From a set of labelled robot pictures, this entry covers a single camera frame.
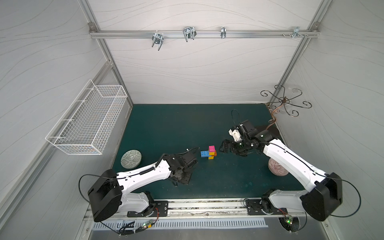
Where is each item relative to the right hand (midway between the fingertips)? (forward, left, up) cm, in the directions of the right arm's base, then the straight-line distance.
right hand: (226, 150), depth 78 cm
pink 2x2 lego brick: (+3, +7, -5) cm, 9 cm away
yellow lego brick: (+2, +7, -13) cm, 15 cm away
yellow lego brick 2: (+2, +7, -8) cm, 11 cm away
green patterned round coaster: (-1, +56, -14) cm, 58 cm away
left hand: (-14, +21, -10) cm, 27 cm away
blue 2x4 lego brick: (+2, +11, -10) cm, 15 cm away
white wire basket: (+2, +68, +18) cm, 70 cm away
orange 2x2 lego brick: (+2, +5, -10) cm, 11 cm away
